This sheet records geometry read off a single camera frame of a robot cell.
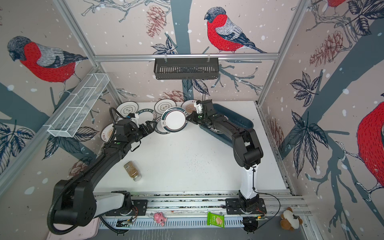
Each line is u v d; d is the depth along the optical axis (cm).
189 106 119
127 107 119
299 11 74
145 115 114
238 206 73
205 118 76
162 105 121
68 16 75
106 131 104
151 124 76
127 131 67
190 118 85
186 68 107
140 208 73
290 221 67
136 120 77
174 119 94
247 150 52
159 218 69
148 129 76
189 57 94
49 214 36
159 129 88
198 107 88
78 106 78
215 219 70
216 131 101
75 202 41
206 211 73
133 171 81
